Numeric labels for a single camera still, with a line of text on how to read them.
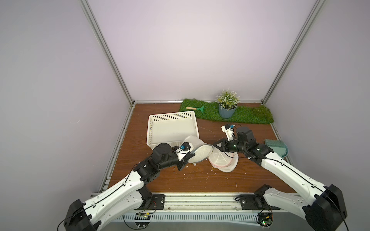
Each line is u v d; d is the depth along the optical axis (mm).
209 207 726
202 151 720
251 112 1110
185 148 596
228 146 673
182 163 620
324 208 372
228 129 710
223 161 834
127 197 591
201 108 1112
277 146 922
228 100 975
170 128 1058
